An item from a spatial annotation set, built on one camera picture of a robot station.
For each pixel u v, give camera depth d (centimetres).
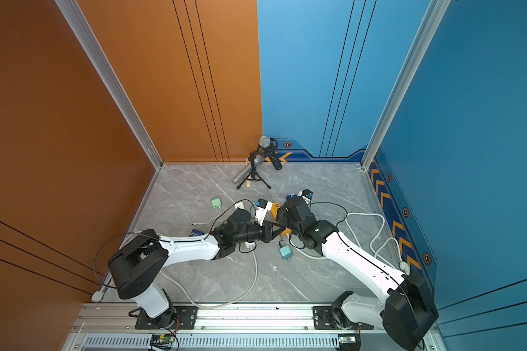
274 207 78
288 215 61
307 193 72
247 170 115
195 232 92
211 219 97
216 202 102
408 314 39
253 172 105
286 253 85
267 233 71
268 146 95
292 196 102
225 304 77
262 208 74
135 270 47
